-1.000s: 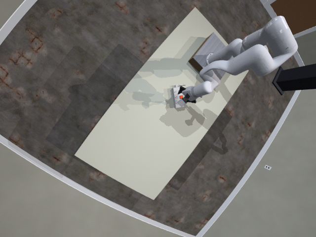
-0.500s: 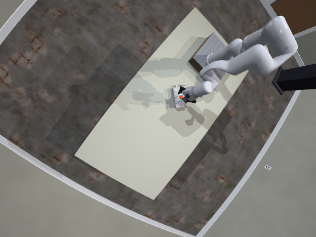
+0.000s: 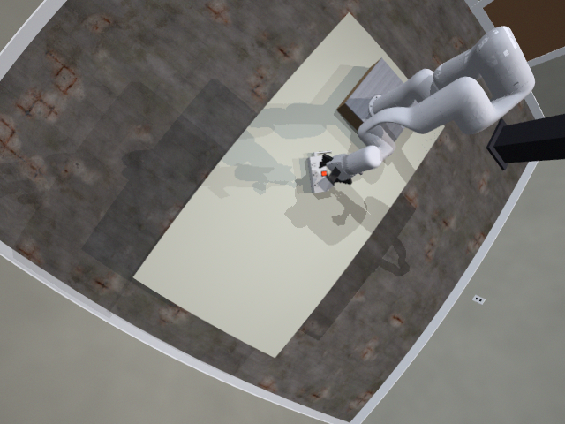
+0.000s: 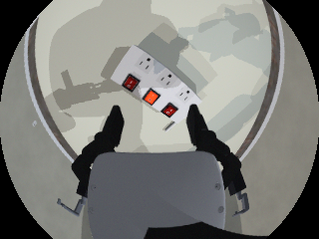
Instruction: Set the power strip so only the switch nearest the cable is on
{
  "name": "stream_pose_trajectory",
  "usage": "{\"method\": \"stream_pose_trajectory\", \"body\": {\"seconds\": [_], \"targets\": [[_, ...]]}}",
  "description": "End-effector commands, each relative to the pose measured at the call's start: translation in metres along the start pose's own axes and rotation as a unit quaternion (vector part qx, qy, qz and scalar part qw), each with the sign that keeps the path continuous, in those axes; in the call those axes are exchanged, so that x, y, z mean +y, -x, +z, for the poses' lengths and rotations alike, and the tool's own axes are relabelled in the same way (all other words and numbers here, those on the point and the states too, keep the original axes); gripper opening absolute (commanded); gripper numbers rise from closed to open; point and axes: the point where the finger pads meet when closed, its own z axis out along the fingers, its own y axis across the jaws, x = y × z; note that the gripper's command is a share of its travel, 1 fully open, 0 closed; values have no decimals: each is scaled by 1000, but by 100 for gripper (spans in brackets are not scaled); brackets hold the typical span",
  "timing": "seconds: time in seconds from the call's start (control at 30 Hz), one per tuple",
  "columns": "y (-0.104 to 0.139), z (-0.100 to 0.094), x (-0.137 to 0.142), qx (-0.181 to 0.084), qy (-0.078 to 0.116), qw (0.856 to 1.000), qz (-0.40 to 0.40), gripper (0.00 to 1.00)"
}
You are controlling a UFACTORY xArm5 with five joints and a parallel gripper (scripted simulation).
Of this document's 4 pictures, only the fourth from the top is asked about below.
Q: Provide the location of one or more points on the white power strip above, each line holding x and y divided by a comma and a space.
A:
153, 82

